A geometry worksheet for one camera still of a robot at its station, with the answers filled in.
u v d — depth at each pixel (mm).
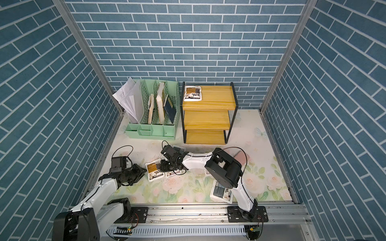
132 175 749
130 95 889
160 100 918
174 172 788
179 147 963
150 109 938
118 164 691
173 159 722
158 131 1027
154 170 865
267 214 739
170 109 1081
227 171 522
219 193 800
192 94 789
